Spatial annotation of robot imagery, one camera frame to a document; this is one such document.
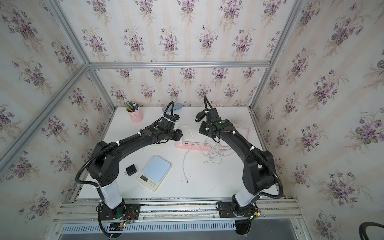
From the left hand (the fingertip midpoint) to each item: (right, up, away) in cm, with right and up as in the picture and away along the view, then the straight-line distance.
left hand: (180, 134), depth 91 cm
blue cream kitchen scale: (-15, -22, -7) cm, 27 cm away
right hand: (+14, +3, -4) cm, 15 cm away
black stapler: (+13, +12, +19) cm, 26 cm away
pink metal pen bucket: (-33, +11, +14) cm, 37 cm away
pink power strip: (+8, -8, +4) cm, 12 cm away
